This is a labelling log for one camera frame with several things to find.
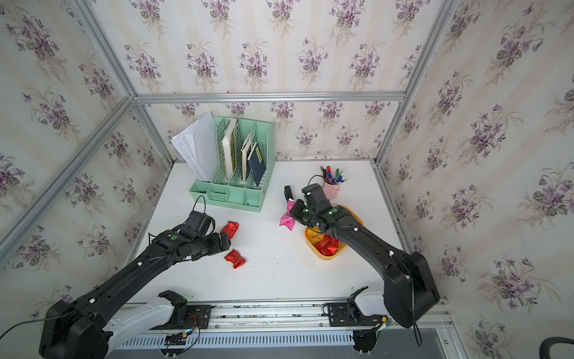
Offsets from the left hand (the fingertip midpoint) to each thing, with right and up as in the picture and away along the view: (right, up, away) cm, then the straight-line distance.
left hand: (224, 247), depth 81 cm
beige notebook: (+4, +38, +15) cm, 41 cm away
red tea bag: (-1, +4, +12) cm, 13 cm away
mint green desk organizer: (-1, +19, +20) cm, 28 cm away
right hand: (+24, +13, +2) cm, 28 cm away
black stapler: (+24, +19, +23) cm, 38 cm away
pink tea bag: (+23, +11, -1) cm, 25 cm away
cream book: (-1, +40, +12) cm, 42 cm away
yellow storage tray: (+44, -1, +3) cm, 44 cm away
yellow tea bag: (+34, +4, +5) cm, 35 cm away
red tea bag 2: (+3, -5, +3) cm, 6 cm away
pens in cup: (+43, +26, +20) cm, 54 cm away
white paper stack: (-15, +40, +16) cm, 46 cm away
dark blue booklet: (+8, +32, +27) cm, 43 cm away
